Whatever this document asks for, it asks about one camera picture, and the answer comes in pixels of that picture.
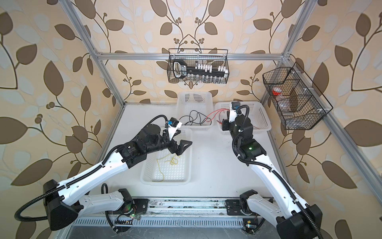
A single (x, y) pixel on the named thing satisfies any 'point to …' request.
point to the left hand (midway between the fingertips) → (187, 136)
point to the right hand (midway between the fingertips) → (229, 113)
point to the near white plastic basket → (165, 168)
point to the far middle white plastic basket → (195, 110)
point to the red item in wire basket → (276, 91)
